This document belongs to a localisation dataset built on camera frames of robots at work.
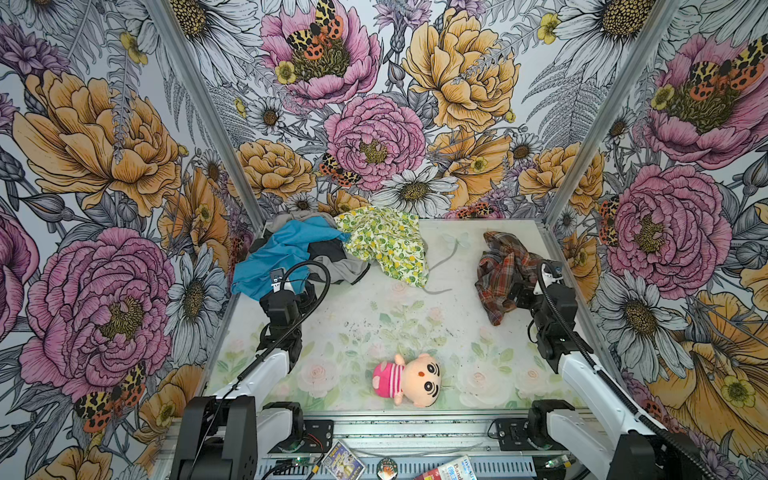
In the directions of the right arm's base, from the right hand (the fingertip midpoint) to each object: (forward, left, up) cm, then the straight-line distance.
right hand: (529, 284), depth 84 cm
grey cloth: (+22, +58, -9) cm, 63 cm away
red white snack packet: (-40, +24, -12) cm, 48 cm away
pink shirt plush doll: (-22, +32, -8) cm, 40 cm away
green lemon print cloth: (+26, +37, -9) cm, 47 cm away
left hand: (+2, +67, -4) cm, 67 cm away
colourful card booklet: (-38, +50, -13) cm, 65 cm away
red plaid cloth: (+10, +2, -4) cm, 11 cm away
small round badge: (-39, +40, -15) cm, 58 cm away
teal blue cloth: (+21, +73, -6) cm, 76 cm away
